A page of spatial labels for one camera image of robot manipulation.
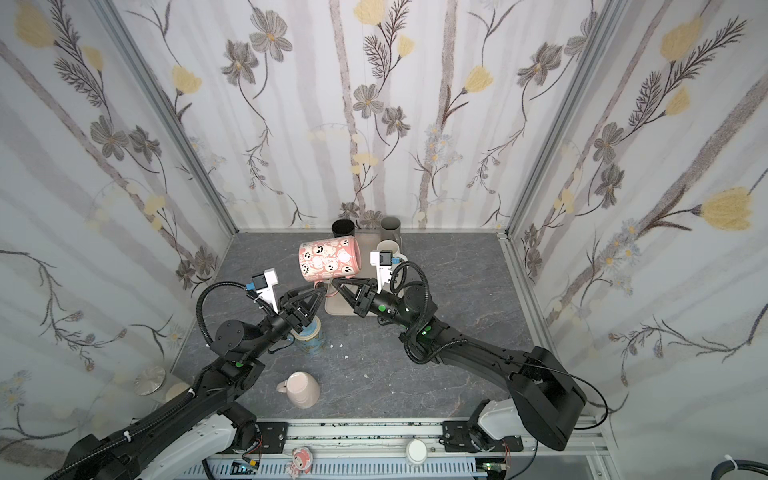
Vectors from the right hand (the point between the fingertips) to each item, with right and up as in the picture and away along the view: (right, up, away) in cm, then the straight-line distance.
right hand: (330, 280), depth 61 cm
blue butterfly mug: (-10, -18, +21) cm, 30 cm away
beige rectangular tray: (+2, -5, +2) cm, 6 cm away
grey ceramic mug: (+13, +16, +46) cm, 51 cm away
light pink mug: (-10, -28, +12) cm, 32 cm away
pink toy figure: (-8, -43, +7) cm, 44 cm away
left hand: (-3, -1, +3) cm, 4 cm away
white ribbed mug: (+13, +9, +44) cm, 47 cm away
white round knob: (+18, -38, +3) cm, 42 cm away
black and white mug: (-5, +16, +46) cm, 49 cm away
